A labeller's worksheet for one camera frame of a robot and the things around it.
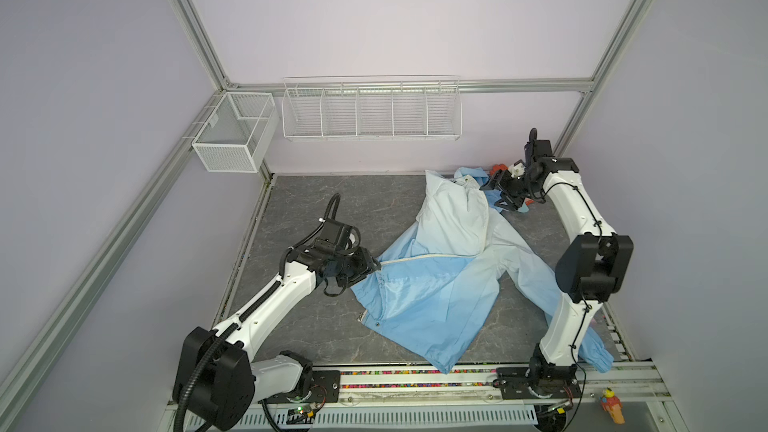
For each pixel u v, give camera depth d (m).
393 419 1.58
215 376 0.39
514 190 0.79
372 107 0.99
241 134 1.03
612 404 0.69
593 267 0.51
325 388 0.73
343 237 0.66
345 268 0.68
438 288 0.86
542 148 0.74
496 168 1.23
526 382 0.74
